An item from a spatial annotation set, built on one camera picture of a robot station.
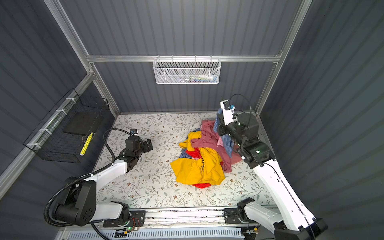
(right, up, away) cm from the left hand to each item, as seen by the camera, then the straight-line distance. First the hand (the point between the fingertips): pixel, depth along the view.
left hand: (143, 141), depth 90 cm
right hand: (+43, +14, -26) cm, 52 cm away
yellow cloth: (+40, -15, -8) cm, 43 cm away
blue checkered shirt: (+27, -8, +3) cm, 28 cm away
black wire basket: (-32, +6, -18) cm, 37 cm away
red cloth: (+33, -8, +1) cm, 34 cm away
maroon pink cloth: (+40, +1, -1) cm, 40 cm away
